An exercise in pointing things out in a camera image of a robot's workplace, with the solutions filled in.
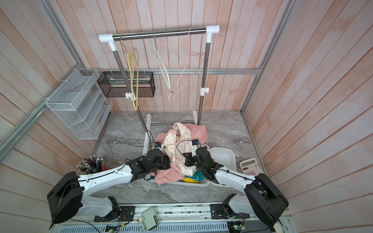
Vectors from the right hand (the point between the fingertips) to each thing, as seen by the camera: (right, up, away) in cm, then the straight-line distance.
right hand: (183, 154), depth 86 cm
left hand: (-9, -4, -2) cm, 10 cm away
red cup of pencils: (-50, -4, -8) cm, 51 cm away
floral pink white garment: (-4, +8, -7) cm, 11 cm away
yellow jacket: (+2, -13, -7) cm, 15 cm away
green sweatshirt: (+8, -10, -8) cm, 15 cm away
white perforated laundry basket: (0, -14, -9) cm, 16 cm away
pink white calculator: (+42, -8, +2) cm, 43 cm away
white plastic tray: (+28, -3, +7) cm, 29 cm away
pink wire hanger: (+7, +59, +26) cm, 65 cm away
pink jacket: (-7, -9, -11) cm, 16 cm away
